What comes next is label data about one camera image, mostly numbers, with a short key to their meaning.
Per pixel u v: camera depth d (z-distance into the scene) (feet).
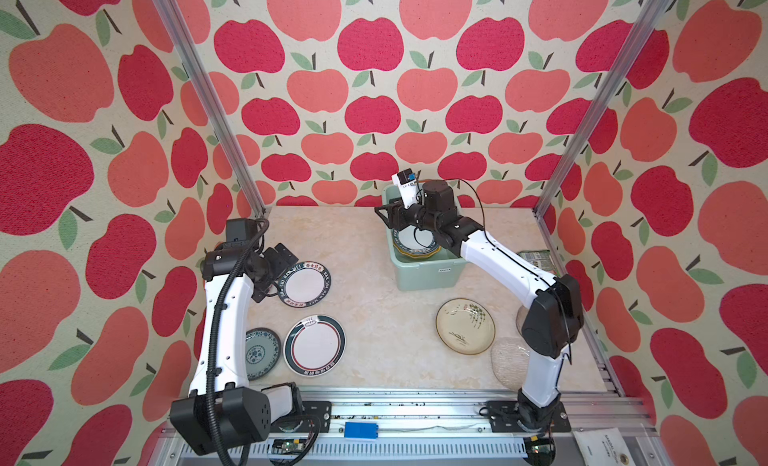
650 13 2.34
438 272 2.90
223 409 1.21
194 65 2.63
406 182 2.30
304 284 3.29
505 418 2.39
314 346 2.84
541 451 2.37
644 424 2.41
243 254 1.61
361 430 2.40
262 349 2.81
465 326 2.99
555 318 1.68
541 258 3.43
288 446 2.35
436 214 2.09
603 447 2.26
